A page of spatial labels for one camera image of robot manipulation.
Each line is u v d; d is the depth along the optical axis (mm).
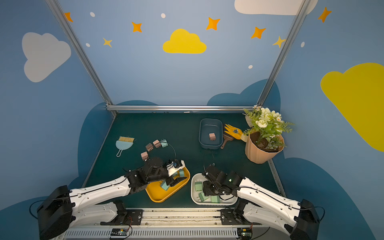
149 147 972
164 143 1013
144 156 955
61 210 400
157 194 808
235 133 1062
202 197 786
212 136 1048
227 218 743
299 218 406
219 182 574
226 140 1056
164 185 825
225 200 623
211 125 1125
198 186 825
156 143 982
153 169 594
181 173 857
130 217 735
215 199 784
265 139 861
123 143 1044
